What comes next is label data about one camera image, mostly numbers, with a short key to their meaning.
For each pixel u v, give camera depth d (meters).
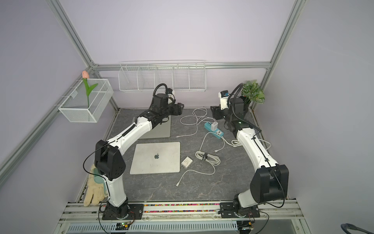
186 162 0.89
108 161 0.49
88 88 0.84
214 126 1.00
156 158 0.92
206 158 0.91
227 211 0.74
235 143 0.99
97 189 0.81
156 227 0.71
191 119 1.15
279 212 0.74
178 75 0.99
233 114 0.60
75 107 0.79
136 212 0.74
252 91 0.92
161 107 0.67
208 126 1.07
